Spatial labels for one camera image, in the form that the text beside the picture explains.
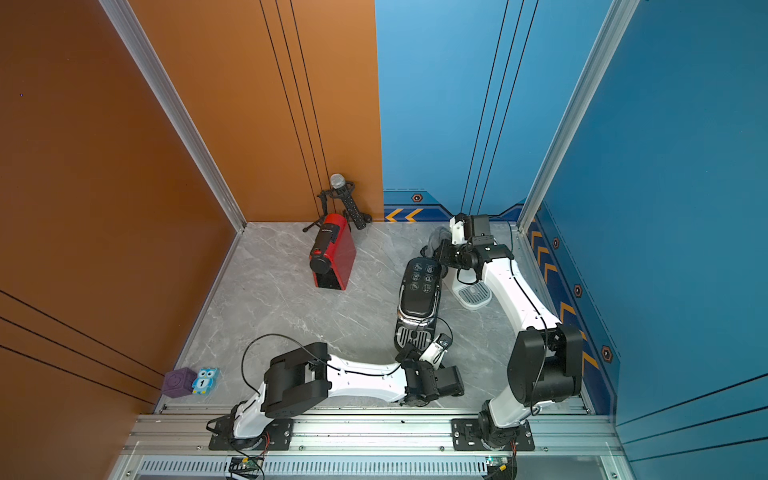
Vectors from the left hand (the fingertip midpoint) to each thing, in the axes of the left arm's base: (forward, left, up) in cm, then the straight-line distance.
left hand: (428, 354), depth 86 cm
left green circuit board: (-27, +46, -4) cm, 53 cm away
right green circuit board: (-26, -15, -1) cm, 30 cm away
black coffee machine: (+5, +4, +21) cm, 22 cm away
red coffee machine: (+25, +29, +14) cm, 41 cm away
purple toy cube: (-10, +66, +3) cm, 67 cm away
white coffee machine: (+22, -14, +1) cm, 26 cm away
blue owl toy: (-8, +61, 0) cm, 62 cm away
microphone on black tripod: (+48, +28, +22) cm, 60 cm away
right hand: (+24, -2, +18) cm, 30 cm away
